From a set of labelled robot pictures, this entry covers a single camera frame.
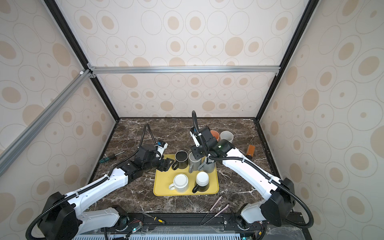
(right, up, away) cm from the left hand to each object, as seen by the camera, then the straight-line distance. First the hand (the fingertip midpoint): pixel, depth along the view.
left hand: (172, 157), depth 80 cm
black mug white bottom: (+16, -12, -3) cm, 21 cm away
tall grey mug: (+12, -5, +6) cm, 14 cm away
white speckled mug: (+34, +11, +21) cm, 42 cm away
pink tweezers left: (+21, -27, -3) cm, 34 cm away
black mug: (+4, -2, +6) cm, 7 cm away
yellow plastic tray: (-7, -14, +6) cm, 17 cm away
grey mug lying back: (+20, -8, +9) cm, 23 cm away
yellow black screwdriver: (-8, -29, -6) cm, 31 cm away
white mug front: (+4, -14, -1) cm, 14 cm away
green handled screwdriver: (-42, -3, +17) cm, 46 cm away
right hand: (+13, +5, -2) cm, 14 cm away
